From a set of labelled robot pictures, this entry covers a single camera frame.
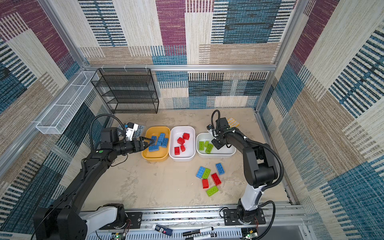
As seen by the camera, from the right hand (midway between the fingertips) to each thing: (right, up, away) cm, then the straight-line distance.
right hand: (219, 142), depth 95 cm
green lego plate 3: (-6, -25, -14) cm, 29 cm away
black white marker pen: (-12, -40, -27) cm, 49 cm away
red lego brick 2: (-4, -19, -11) cm, 22 cm away
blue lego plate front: (-38, -1, +4) cm, 39 cm away
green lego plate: (-11, -3, +4) cm, 12 cm away
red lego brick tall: (-22, +3, +8) cm, 23 cm away
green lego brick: (-9, -17, -7) cm, 21 cm away
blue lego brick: (-43, +2, +6) cm, 43 cm away
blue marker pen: (-30, -37, -26) cm, 54 cm away
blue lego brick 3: (-35, 0, +4) cm, 36 cm away
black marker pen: (-16, -38, -26) cm, 49 cm away
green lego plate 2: (-7, -5, +1) cm, 9 cm away
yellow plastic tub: (-36, -7, +1) cm, 37 cm away
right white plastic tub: (+1, -5, -4) cm, 7 cm away
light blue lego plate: (-12, -16, -8) cm, 22 cm away
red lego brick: (-27, -6, +1) cm, 28 cm away
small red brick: (-10, -21, -13) cm, 27 cm away
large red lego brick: (-25, 0, +6) cm, 26 cm away
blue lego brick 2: (-37, +3, +4) cm, 38 cm away
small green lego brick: (-8, -1, +4) cm, 9 cm away
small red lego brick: (-24, -4, +2) cm, 24 cm away
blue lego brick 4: (-1, -15, -6) cm, 16 cm away
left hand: (-38, +3, -19) cm, 43 cm away
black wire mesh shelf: (-65, +36, +15) cm, 76 cm away
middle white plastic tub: (-28, +6, +9) cm, 30 cm away
